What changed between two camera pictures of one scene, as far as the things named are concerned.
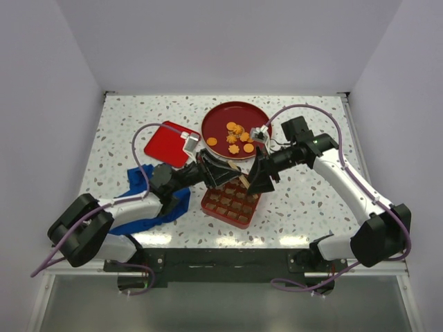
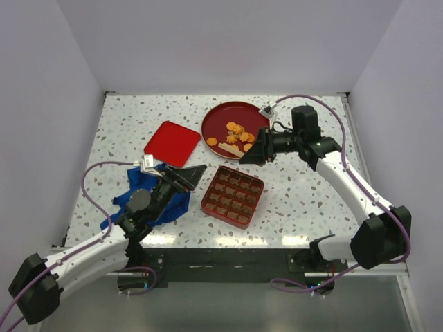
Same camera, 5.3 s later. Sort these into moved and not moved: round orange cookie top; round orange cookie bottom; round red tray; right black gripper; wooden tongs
Moved: wooden tongs; right black gripper
Not moved: round orange cookie bottom; round red tray; round orange cookie top
